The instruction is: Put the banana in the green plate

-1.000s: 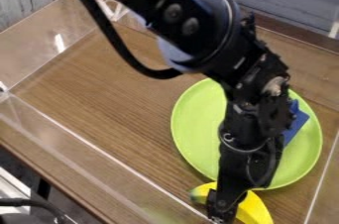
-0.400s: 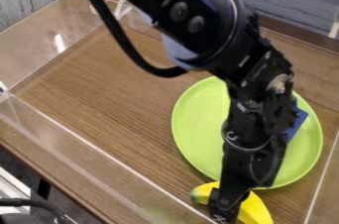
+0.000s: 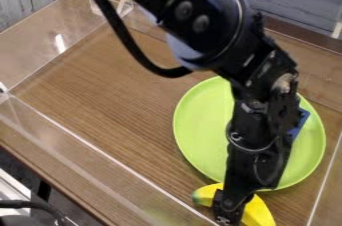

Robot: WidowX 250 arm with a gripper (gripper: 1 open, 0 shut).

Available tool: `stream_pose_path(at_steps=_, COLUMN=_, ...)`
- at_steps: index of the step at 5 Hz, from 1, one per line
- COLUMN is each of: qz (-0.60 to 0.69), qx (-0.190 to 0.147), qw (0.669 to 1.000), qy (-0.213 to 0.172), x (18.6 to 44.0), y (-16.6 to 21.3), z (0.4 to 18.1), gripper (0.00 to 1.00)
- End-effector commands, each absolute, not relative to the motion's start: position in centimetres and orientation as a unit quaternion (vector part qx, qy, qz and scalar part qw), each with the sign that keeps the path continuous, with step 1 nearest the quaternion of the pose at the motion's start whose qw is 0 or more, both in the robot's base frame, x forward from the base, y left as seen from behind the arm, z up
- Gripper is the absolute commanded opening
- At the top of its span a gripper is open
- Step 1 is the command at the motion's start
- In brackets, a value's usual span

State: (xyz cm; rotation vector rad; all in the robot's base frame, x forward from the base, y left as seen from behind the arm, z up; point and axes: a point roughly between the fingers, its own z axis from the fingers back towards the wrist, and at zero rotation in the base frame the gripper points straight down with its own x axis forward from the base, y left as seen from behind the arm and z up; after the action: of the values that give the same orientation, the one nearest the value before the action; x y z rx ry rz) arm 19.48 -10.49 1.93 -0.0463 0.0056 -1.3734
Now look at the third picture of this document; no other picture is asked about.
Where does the yellow toy banana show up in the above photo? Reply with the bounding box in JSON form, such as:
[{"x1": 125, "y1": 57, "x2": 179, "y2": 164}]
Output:
[{"x1": 193, "y1": 183, "x2": 277, "y2": 226}]

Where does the green plate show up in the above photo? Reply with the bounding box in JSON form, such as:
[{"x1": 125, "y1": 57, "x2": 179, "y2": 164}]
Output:
[{"x1": 173, "y1": 77, "x2": 326, "y2": 190}]

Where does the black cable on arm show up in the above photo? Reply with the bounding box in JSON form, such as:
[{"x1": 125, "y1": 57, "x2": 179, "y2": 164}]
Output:
[{"x1": 71, "y1": 0, "x2": 194, "y2": 79}]

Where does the black cable lower left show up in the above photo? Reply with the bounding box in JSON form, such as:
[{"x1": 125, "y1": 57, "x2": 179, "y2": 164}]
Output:
[{"x1": 0, "y1": 199, "x2": 69, "y2": 226}]

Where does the clear acrylic enclosure wall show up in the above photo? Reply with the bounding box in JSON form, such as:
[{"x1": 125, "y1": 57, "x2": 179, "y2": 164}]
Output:
[{"x1": 0, "y1": 0, "x2": 342, "y2": 226}]

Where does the blue plastic block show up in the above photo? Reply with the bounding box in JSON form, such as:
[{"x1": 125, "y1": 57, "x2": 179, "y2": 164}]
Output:
[{"x1": 288, "y1": 108, "x2": 310, "y2": 142}]

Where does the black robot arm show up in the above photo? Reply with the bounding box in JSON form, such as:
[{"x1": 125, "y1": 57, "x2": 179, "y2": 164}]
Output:
[{"x1": 94, "y1": 0, "x2": 304, "y2": 226}]

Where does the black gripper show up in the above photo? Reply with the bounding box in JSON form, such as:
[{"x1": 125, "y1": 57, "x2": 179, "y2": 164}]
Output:
[{"x1": 210, "y1": 93, "x2": 309, "y2": 226}]

